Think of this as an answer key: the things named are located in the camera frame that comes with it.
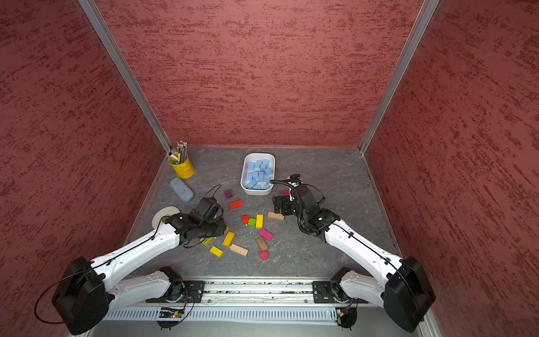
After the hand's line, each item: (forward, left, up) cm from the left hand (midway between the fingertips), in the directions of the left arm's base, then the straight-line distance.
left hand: (222, 230), depth 83 cm
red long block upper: (+16, -2, -7) cm, 17 cm away
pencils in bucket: (+35, +25, +6) cm, 44 cm away
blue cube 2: (+40, -16, -5) cm, 44 cm away
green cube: (+6, -11, -5) cm, 13 cm away
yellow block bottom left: (-6, +3, -6) cm, 9 cm away
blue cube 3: (+30, -8, -3) cm, 31 cm away
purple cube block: (+21, +2, -6) cm, 22 cm away
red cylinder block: (-8, -17, -6) cm, 20 cm away
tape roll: (+12, +30, -7) cm, 33 cm away
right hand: (+9, -24, +9) cm, 27 cm away
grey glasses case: (+22, +25, -4) cm, 34 cm away
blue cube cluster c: (+33, -17, -4) cm, 38 cm away
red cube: (+7, -8, -4) cm, 12 cm away
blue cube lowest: (+30, -17, -6) cm, 35 cm away
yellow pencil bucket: (+31, +24, 0) cm, 39 cm away
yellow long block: (-2, -2, -5) cm, 6 cm away
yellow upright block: (+8, -14, -6) cm, 17 cm away
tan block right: (+9, -22, -5) cm, 24 cm away
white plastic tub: (+40, -6, -1) cm, 41 cm away
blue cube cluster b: (+31, -11, -4) cm, 33 cm away
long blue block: (+27, -9, -5) cm, 29 cm away
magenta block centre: (+2, -17, -7) cm, 19 cm away
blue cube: (+38, -8, -4) cm, 39 cm away
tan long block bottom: (-6, -7, -6) cm, 11 cm away
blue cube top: (+39, -11, -4) cm, 41 cm away
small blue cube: (+38, -14, -4) cm, 40 cm away
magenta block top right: (+23, -27, -8) cm, 36 cm away
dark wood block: (-4, -16, -6) cm, 18 cm away
